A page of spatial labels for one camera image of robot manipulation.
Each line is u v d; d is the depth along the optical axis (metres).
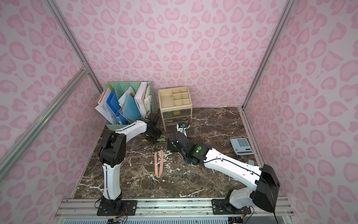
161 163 0.88
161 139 1.00
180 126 0.65
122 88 1.03
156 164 0.88
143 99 0.90
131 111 0.95
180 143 0.53
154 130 0.79
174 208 0.75
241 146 0.94
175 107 0.87
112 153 0.55
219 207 0.73
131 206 0.74
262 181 0.40
